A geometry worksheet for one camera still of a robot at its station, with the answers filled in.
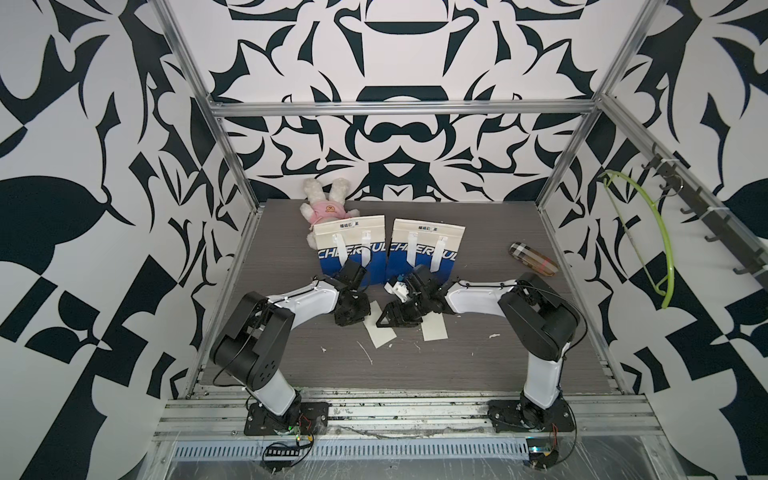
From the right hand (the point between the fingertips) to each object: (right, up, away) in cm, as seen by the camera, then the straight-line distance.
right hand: (383, 321), depth 88 cm
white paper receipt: (-1, -3, -1) cm, 4 cm away
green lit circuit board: (+37, -26, -17) cm, 49 cm away
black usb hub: (-24, -27, -15) cm, 39 cm away
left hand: (-6, +2, +4) cm, 7 cm away
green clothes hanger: (+63, +13, -18) cm, 67 cm away
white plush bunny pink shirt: (-22, +34, +19) cm, 45 cm away
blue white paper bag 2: (+9, +23, -3) cm, 25 cm away
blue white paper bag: (-6, +24, -3) cm, 25 cm away
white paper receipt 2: (+15, -2, +2) cm, 15 cm away
